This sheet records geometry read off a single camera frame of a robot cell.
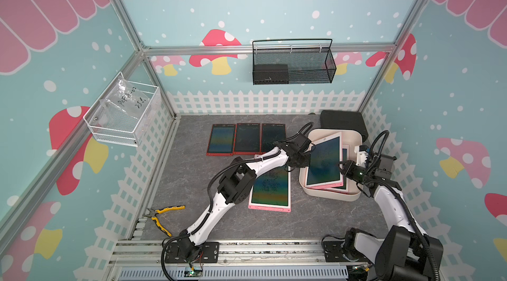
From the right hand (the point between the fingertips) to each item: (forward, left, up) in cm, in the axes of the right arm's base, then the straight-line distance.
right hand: (336, 163), depth 85 cm
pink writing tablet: (+4, +1, -12) cm, 13 cm away
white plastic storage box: (+18, -13, -4) cm, 22 cm away
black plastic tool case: (+34, -16, -9) cm, 38 cm away
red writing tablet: (+24, +40, -12) cm, 48 cm away
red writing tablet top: (+23, +55, -12) cm, 60 cm away
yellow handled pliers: (-18, +79, -11) cm, 81 cm away
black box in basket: (+42, +27, +17) cm, 53 cm away
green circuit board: (-38, +58, -13) cm, 70 cm away
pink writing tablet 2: (+3, +2, -13) cm, 13 cm away
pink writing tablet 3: (-7, +28, -12) cm, 31 cm away
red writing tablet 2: (+29, +27, -14) cm, 42 cm away
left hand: (+5, +10, -10) cm, 15 cm away
